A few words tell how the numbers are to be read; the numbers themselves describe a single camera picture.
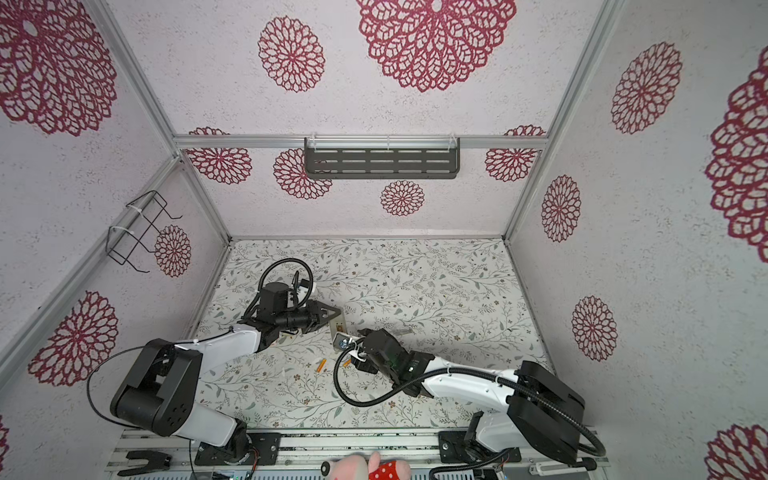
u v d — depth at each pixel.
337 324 0.83
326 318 0.81
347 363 0.89
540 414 0.42
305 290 0.84
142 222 0.80
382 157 0.95
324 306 0.81
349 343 0.67
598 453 0.38
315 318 0.76
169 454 0.74
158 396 0.44
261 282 0.70
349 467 0.66
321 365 0.88
